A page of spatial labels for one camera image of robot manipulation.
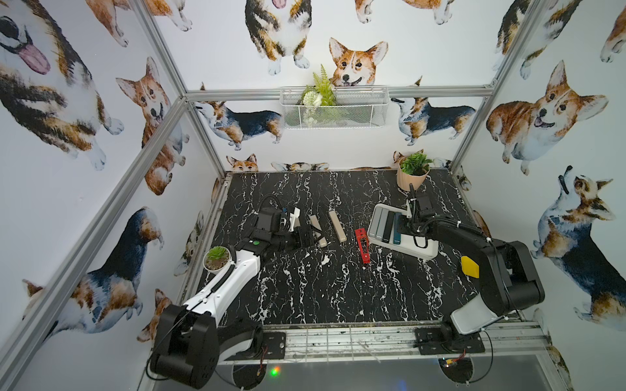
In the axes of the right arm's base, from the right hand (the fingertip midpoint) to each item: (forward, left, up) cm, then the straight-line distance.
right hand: (399, 222), depth 94 cm
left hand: (-11, +30, +10) cm, 34 cm away
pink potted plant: (+23, -9, +6) cm, 25 cm away
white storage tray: (-13, -2, +6) cm, 14 cm away
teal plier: (-3, +1, -4) cm, 5 cm away
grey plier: (+2, +9, -4) cm, 10 cm away
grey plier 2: (+2, +6, -4) cm, 7 cm away
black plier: (0, +4, -5) cm, 6 cm away
